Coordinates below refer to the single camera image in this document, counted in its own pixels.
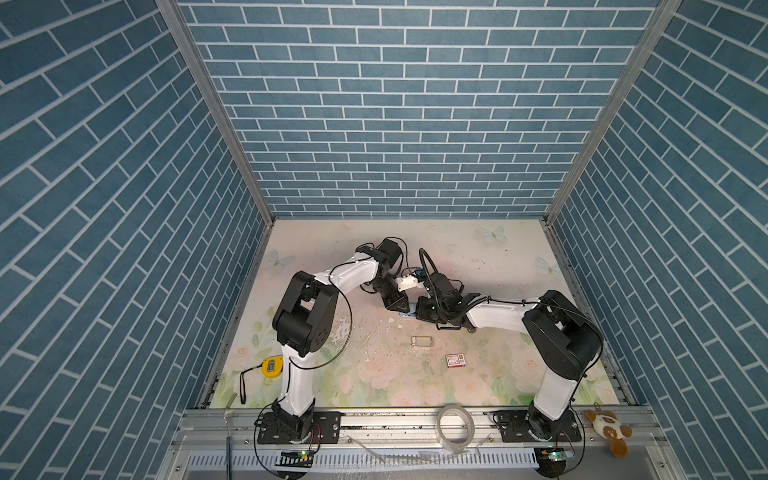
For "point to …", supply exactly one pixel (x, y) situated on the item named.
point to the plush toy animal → (607, 426)
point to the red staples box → (455, 361)
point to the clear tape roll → (457, 448)
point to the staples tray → (421, 341)
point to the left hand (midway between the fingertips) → (405, 305)
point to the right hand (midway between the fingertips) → (411, 308)
